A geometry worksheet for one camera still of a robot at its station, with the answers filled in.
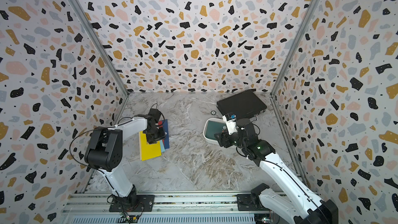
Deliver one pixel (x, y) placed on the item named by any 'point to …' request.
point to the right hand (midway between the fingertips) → (219, 133)
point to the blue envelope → (166, 141)
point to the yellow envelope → (148, 151)
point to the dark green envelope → (213, 127)
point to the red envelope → (160, 123)
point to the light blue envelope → (162, 146)
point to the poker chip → (213, 112)
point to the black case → (244, 104)
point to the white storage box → (214, 141)
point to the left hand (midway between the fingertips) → (164, 139)
